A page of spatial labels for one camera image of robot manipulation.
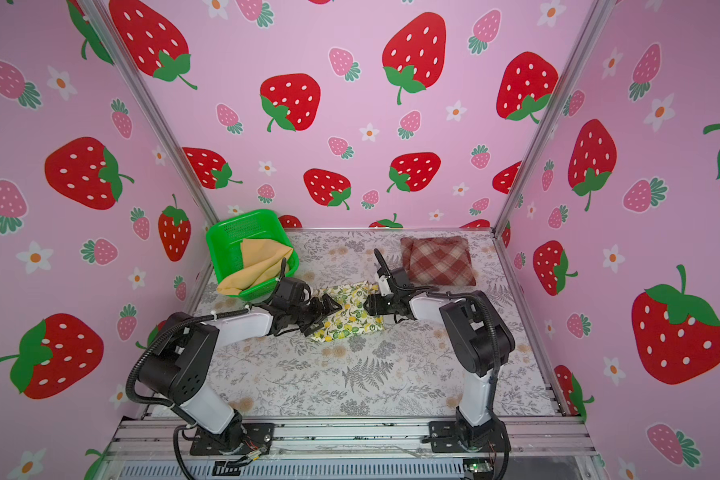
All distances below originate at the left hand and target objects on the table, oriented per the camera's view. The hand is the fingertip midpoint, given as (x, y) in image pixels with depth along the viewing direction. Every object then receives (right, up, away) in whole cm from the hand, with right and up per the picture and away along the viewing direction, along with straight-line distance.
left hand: (336, 313), depth 92 cm
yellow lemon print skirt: (+5, -2, +2) cm, 6 cm away
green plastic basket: (-46, +26, +23) cm, 57 cm away
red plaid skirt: (+36, +17, +16) cm, 43 cm away
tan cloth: (-24, +16, +4) cm, 30 cm away
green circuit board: (+37, -33, -20) cm, 54 cm away
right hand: (+11, +2, +6) cm, 12 cm away
